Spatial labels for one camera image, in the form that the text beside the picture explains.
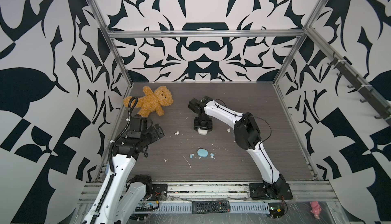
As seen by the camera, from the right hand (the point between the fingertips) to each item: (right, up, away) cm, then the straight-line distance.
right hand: (199, 130), depth 93 cm
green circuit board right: (+35, -32, -22) cm, 52 cm away
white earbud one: (-14, -2, 0) cm, 14 cm away
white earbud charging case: (+2, -1, -1) cm, 2 cm away
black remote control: (+5, -30, -23) cm, 38 cm away
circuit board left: (-25, -30, -24) cm, 46 cm away
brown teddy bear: (-31, +17, +6) cm, 36 cm away
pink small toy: (+51, -30, -25) cm, 64 cm away
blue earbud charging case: (+2, -11, -8) cm, 13 cm away
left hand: (-23, +3, -17) cm, 29 cm away
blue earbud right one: (+7, -12, -8) cm, 16 cm away
